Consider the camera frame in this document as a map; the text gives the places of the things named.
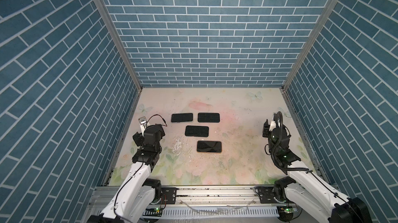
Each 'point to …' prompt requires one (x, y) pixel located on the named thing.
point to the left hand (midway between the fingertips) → (149, 127)
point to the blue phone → (182, 117)
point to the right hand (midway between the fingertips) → (272, 119)
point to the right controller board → (285, 213)
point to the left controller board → (153, 212)
